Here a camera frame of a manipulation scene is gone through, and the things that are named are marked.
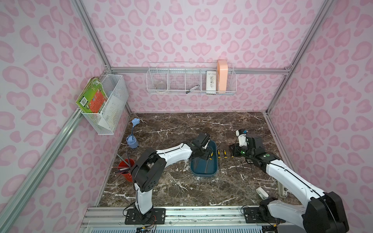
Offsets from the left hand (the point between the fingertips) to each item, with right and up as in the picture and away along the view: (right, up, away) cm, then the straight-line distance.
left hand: (207, 151), depth 91 cm
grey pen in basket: (-11, +38, +1) cm, 40 cm away
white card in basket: (+2, +43, 0) cm, 43 cm away
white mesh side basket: (-61, +43, +4) cm, 75 cm away
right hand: (+13, +5, -7) cm, 15 cm away
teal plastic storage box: (-4, -10, -1) cm, 11 cm away
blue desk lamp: (-49, +6, +3) cm, 49 cm away
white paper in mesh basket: (-56, +22, -8) cm, 60 cm away
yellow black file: (+8, -2, +4) cm, 9 cm away
